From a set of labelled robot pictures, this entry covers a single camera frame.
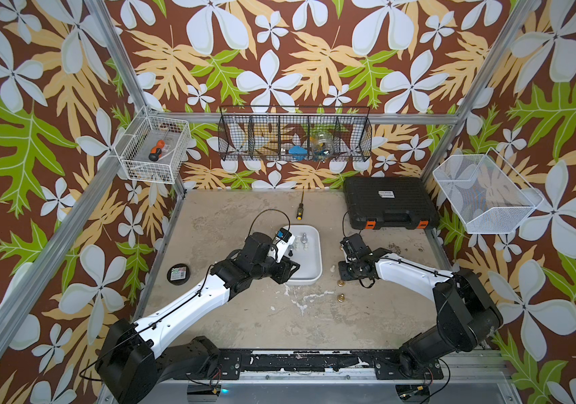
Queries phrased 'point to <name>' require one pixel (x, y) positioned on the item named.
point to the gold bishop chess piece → (340, 283)
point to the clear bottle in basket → (324, 140)
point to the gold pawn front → (341, 298)
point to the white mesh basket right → (485, 192)
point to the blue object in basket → (298, 152)
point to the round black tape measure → (178, 274)
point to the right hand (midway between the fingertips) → (342, 270)
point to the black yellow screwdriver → (301, 208)
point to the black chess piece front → (290, 253)
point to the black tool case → (376, 203)
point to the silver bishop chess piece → (304, 239)
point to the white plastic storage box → (306, 250)
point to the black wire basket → (295, 133)
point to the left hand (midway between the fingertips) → (295, 260)
